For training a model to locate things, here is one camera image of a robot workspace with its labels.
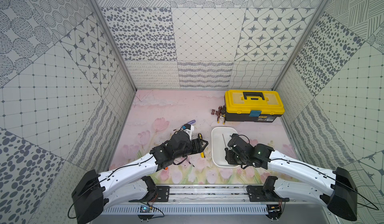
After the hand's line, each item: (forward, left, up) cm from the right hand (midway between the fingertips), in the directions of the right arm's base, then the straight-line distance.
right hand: (228, 159), depth 78 cm
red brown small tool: (+35, +5, -4) cm, 35 cm away
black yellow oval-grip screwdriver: (+4, +14, -6) cm, 16 cm away
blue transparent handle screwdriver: (+27, +22, -6) cm, 35 cm away
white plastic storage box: (+16, +3, -7) cm, 18 cm away
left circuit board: (-22, +42, -9) cm, 48 cm away
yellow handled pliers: (+33, 0, -6) cm, 33 cm away
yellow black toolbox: (+29, -17, +10) cm, 35 cm away
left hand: (+5, +12, +11) cm, 17 cm away
